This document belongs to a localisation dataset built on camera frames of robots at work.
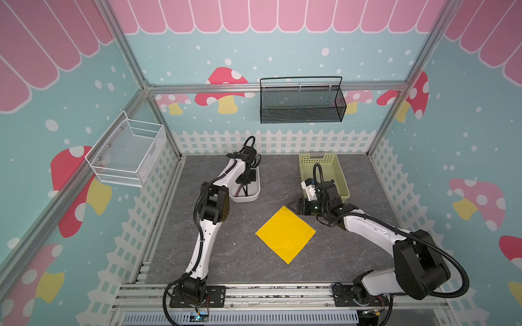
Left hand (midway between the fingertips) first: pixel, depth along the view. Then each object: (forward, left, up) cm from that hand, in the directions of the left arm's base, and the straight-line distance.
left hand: (248, 183), depth 107 cm
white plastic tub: (-6, +4, 0) cm, 7 cm away
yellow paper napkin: (-27, -19, -1) cm, 33 cm away
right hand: (-19, -21, +12) cm, 31 cm away
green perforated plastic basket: (+10, -46, 0) cm, 47 cm away
